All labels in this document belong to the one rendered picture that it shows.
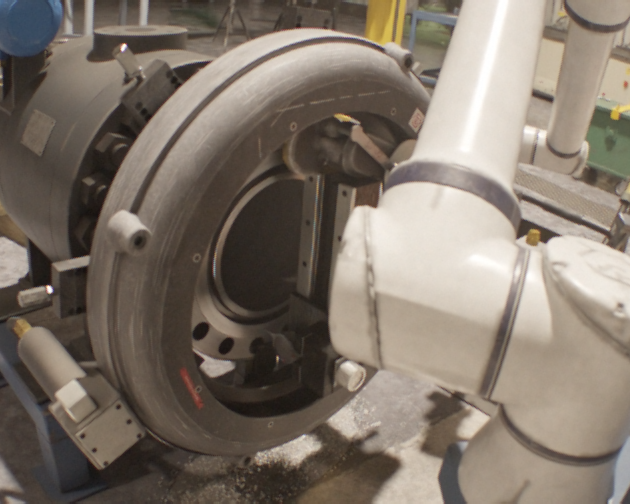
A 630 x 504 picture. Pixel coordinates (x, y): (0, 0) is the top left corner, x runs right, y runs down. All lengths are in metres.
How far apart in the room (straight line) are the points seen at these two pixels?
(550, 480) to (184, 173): 0.54
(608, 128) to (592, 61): 3.06
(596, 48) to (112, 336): 0.89
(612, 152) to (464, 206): 3.63
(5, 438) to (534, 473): 1.29
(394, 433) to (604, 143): 2.95
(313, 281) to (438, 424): 0.75
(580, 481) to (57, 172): 0.98
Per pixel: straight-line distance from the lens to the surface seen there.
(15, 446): 1.60
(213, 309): 1.07
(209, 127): 0.79
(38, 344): 1.09
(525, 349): 0.56
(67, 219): 1.14
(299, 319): 1.13
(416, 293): 0.56
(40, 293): 0.89
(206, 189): 0.80
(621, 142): 4.18
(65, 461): 1.39
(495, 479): 0.66
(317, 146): 0.98
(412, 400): 1.78
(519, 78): 0.75
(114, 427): 0.94
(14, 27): 1.39
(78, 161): 1.12
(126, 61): 0.84
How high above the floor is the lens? 1.07
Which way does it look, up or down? 26 degrees down
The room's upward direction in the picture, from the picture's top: 6 degrees clockwise
